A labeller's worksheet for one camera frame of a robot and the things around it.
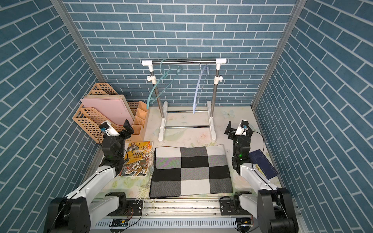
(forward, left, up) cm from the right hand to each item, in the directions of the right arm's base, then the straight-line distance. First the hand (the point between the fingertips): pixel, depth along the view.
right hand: (240, 124), depth 82 cm
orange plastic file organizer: (+19, +70, -17) cm, 74 cm away
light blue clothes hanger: (+41, +25, +4) cm, 49 cm away
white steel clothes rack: (+19, +34, -22) cm, 44 cm away
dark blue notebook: (-8, -17, -24) cm, 30 cm away
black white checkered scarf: (-22, +27, -20) cm, 40 cm away
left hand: (-6, +64, +3) cm, 64 cm away
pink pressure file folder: (+3, +75, +2) cm, 75 cm away
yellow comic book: (-16, +61, -21) cm, 67 cm away
